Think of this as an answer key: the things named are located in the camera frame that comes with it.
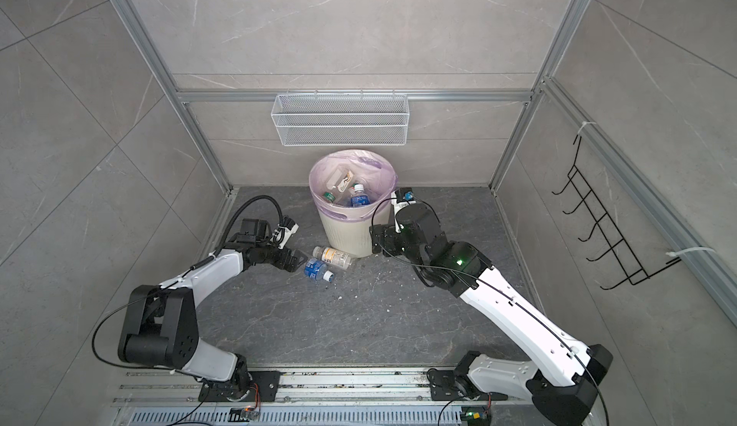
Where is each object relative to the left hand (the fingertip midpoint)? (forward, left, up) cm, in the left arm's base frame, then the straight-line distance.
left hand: (293, 246), depth 92 cm
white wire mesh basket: (+39, -16, +21) cm, 47 cm away
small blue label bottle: (-7, -8, -3) cm, 11 cm away
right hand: (-9, -29, +23) cm, 38 cm away
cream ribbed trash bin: (-2, -19, +7) cm, 21 cm away
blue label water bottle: (+8, -22, +13) cm, 27 cm away
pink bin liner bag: (+19, -28, +13) cm, 36 cm away
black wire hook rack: (-12, -81, +26) cm, 86 cm away
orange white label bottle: (-3, -13, -3) cm, 13 cm away
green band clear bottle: (+10, -13, +13) cm, 21 cm away
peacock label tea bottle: (+17, -16, +14) cm, 27 cm away
